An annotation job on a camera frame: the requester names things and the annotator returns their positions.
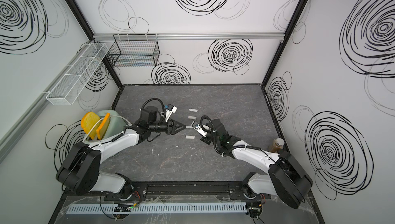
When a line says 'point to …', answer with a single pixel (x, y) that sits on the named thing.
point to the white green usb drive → (193, 110)
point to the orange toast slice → (101, 130)
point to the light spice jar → (278, 144)
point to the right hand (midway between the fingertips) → (201, 127)
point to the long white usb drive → (192, 117)
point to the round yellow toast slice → (88, 121)
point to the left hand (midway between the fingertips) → (183, 126)
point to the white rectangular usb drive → (190, 137)
